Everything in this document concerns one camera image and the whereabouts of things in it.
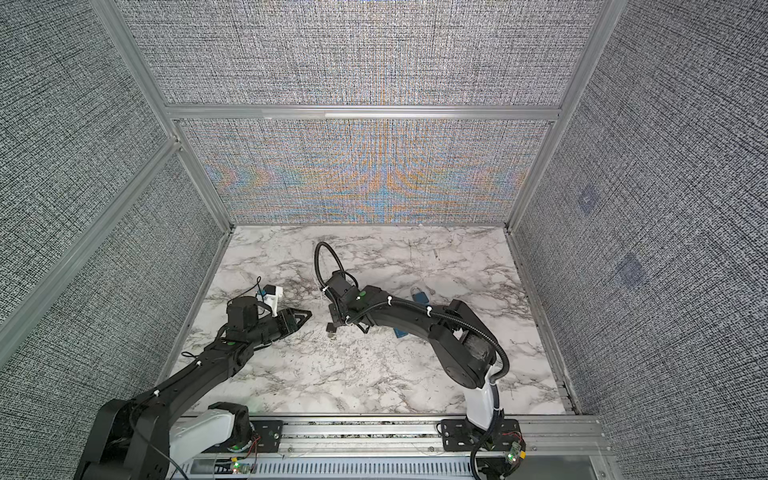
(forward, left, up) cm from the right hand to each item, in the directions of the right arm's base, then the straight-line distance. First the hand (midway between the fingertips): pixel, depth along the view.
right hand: (341, 310), depth 89 cm
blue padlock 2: (-5, -18, -5) cm, 19 cm away
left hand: (-4, +8, +3) cm, 10 cm away
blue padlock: (+9, -25, -7) cm, 27 cm away
